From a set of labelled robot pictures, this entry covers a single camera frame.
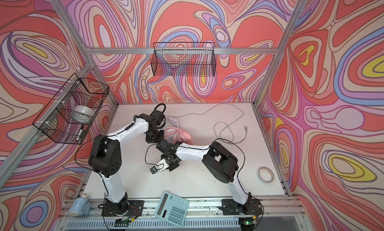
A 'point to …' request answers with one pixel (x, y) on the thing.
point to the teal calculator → (173, 209)
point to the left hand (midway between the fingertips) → (162, 140)
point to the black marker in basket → (80, 132)
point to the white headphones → (172, 121)
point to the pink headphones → (178, 135)
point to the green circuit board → (121, 223)
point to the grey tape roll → (82, 114)
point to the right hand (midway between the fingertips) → (169, 164)
